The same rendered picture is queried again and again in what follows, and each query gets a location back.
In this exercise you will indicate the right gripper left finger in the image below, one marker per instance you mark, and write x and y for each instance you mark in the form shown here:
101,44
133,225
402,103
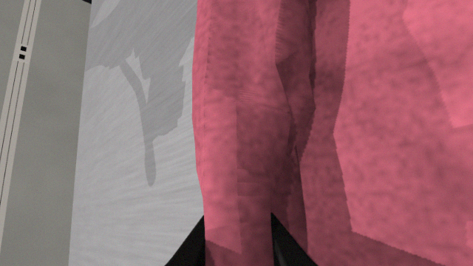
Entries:
192,250

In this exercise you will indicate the pink towel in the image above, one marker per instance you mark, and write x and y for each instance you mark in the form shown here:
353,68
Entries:
350,120

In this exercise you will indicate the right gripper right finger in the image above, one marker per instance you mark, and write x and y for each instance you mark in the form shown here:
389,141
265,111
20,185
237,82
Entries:
286,251

